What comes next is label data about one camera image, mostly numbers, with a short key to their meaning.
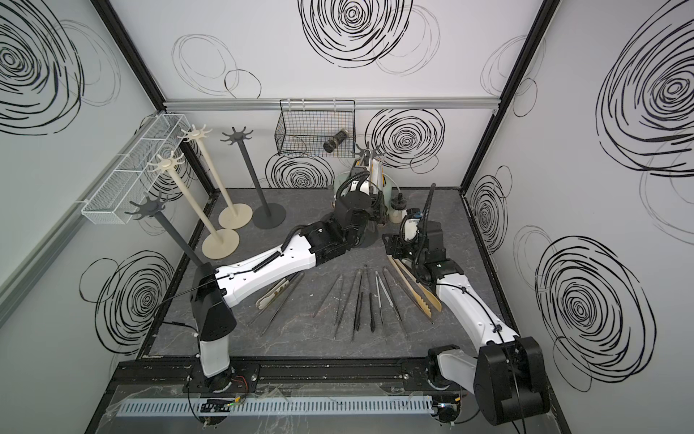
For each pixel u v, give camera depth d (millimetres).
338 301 874
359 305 864
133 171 708
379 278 913
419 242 627
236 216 1090
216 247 1005
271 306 866
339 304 868
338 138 917
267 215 1103
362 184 587
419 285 895
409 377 738
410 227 723
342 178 1239
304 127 963
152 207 621
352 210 519
